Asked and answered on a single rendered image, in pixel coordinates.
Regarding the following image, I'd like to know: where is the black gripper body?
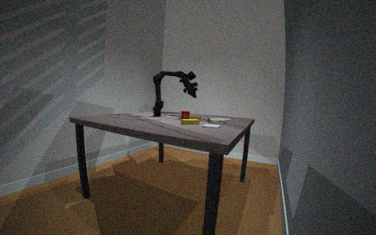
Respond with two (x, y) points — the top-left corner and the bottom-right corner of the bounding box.
(183, 82), (198, 92)

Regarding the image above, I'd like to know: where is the yellow-green block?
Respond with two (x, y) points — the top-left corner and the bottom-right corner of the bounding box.
(181, 119), (200, 125)

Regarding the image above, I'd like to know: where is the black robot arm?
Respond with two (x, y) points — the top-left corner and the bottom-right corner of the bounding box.
(153, 71), (198, 117)

